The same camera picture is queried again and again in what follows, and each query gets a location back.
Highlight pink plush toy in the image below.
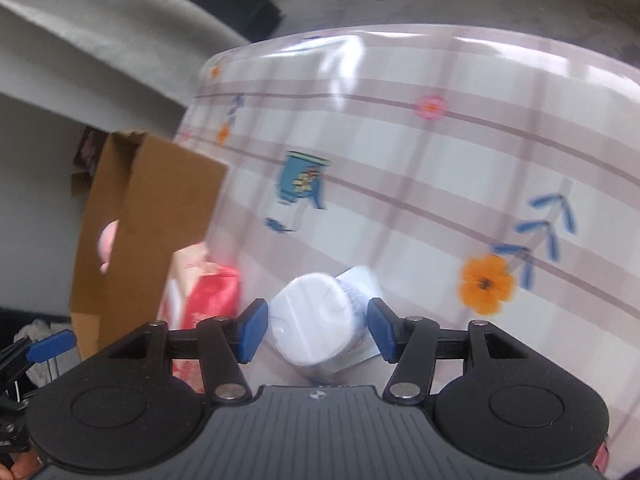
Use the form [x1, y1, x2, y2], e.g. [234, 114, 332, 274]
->
[99, 220, 121, 276]

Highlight peach wet wipes pack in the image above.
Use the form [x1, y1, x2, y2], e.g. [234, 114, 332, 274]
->
[160, 242, 244, 392]

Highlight person's left hand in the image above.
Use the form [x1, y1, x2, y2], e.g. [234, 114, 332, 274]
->
[0, 452, 42, 480]

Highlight white round wipes canister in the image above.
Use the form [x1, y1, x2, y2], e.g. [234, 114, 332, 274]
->
[269, 266, 387, 377]

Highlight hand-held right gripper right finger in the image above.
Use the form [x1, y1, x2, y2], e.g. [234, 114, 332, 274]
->
[367, 297, 530, 404]

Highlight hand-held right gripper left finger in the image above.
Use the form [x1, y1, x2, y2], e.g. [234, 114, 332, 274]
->
[107, 298, 270, 404]

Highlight white padded cover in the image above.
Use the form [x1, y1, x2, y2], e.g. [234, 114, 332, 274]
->
[0, 0, 252, 112]

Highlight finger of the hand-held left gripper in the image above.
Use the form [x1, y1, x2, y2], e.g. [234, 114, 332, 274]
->
[26, 329, 77, 364]

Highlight cardboard box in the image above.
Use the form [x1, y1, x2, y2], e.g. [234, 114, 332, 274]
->
[70, 131, 230, 362]

